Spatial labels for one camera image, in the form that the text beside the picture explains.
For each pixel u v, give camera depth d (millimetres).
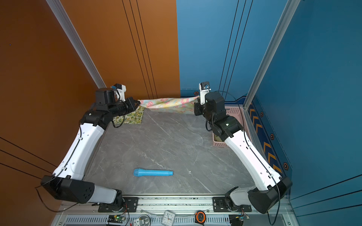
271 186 378
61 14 714
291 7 696
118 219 706
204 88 551
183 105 682
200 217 670
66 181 387
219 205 725
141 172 813
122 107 614
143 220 635
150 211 725
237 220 706
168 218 682
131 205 741
